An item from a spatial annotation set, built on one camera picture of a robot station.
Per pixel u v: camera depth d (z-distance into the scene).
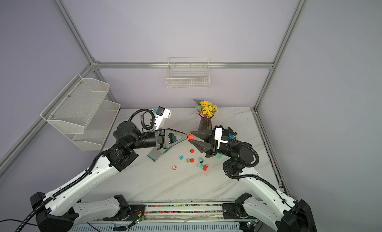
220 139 0.46
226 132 0.46
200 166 0.88
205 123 0.93
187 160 0.92
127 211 0.66
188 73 0.96
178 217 0.73
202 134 0.53
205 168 0.88
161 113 0.50
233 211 0.74
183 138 0.50
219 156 0.55
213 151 0.51
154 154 0.93
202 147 0.51
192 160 0.92
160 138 0.47
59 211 0.39
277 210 0.41
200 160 0.91
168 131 0.49
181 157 0.93
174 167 0.88
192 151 0.96
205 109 0.85
